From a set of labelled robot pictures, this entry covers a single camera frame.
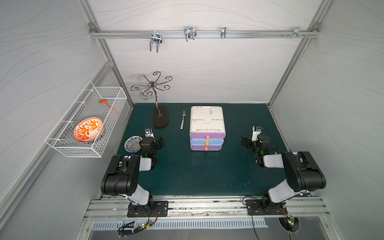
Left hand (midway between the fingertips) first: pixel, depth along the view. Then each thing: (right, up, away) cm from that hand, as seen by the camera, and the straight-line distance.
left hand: (153, 137), depth 94 cm
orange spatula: (-22, +21, -15) cm, 34 cm away
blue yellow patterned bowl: (-14, -5, +2) cm, 15 cm away
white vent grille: (-2, -39, -24) cm, 46 cm away
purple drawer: (+33, +3, -14) cm, 37 cm away
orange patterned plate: (-20, +7, -30) cm, 37 cm away
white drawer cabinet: (+33, +12, -11) cm, 37 cm away
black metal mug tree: (0, +15, +17) cm, 23 cm away
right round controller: (+73, -39, -24) cm, 86 cm away
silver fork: (+18, +15, +20) cm, 31 cm away
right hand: (+64, +1, +1) cm, 64 cm away
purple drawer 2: (+33, -6, -4) cm, 34 cm away
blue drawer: (+33, -2, -8) cm, 34 cm away
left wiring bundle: (-6, -41, -24) cm, 48 cm away
